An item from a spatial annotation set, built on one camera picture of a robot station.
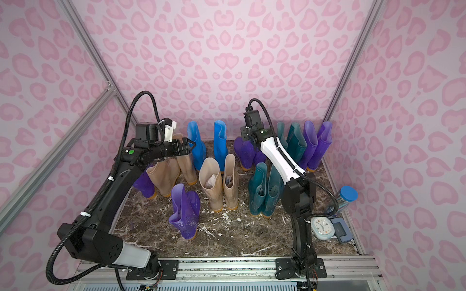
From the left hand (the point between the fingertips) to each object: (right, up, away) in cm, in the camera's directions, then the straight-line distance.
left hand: (189, 143), depth 76 cm
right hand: (+26, +9, +15) cm, 31 cm away
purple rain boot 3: (+54, +1, +7) cm, 54 cm away
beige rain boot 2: (-4, -9, +8) cm, 12 cm away
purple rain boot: (+24, -3, +18) cm, 30 cm away
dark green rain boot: (+28, -18, -7) cm, 34 cm away
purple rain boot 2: (+31, -6, +20) cm, 38 cm away
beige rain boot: (+9, -16, +2) cm, 18 cm away
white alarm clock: (+58, -38, +6) cm, 70 cm away
